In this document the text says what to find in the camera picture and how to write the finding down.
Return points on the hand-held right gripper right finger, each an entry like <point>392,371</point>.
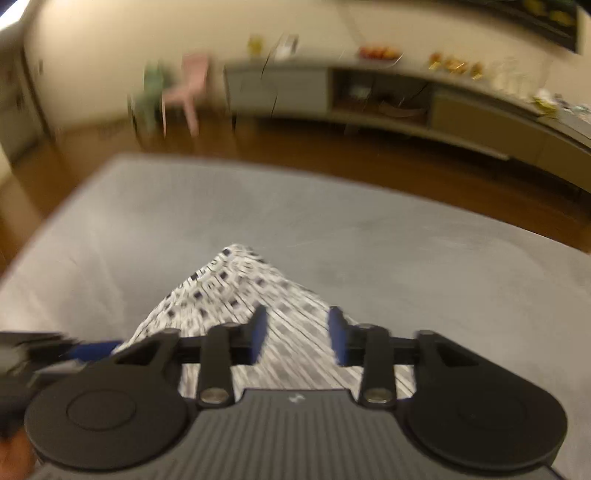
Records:
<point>336,334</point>

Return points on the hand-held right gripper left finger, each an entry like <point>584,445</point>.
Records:
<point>258,333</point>

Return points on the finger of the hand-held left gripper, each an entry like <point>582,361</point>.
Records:
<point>92,350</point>
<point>32,340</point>

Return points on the black white patterned garment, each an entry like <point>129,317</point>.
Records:
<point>231,295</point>

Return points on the grey television cabinet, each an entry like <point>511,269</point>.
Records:
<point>286,87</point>

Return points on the pink plastic chair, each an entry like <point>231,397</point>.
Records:
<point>189,87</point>

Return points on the green plastic chair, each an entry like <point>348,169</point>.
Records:
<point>150,97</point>

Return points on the plate of fruit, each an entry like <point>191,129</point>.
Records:
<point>378,53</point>

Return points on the yellow cup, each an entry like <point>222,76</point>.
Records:
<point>255,46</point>

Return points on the white power strip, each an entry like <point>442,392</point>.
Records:
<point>286,46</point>

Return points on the small gold cup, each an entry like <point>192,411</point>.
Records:
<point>476,70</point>
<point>436,62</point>

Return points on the gold bowl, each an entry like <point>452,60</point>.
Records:
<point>455,66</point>

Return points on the set of clear glasses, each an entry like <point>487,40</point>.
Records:
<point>510,79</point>

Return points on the gold tissue box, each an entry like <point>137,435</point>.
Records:
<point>545,102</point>

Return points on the white storage basket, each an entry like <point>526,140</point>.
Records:
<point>577,112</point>

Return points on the wall television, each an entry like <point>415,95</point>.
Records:
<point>554,23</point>

